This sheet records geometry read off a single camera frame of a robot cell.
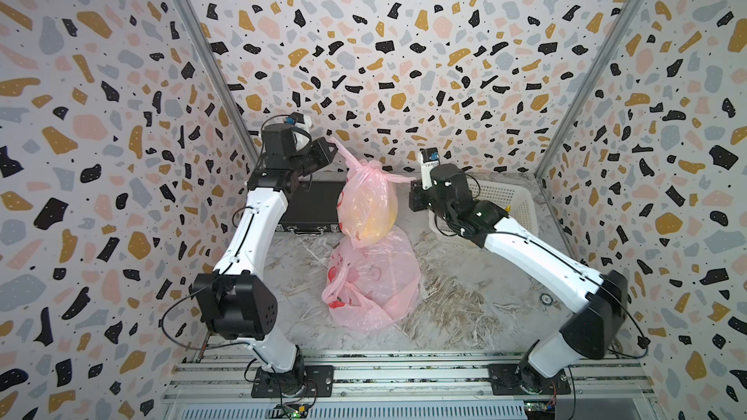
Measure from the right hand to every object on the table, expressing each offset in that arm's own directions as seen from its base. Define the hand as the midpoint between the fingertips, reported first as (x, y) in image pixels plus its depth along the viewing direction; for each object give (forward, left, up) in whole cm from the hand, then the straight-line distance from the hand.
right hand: (413, 182), depth 76 cm
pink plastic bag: (0, +13, -7) cm, 15 cm away
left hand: (+8, +20, +6) cm, 22 cm away
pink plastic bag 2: (-15, +12, -31) cm, 36 cm away
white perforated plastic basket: (+17, -40, -27) cm, 51 cm away
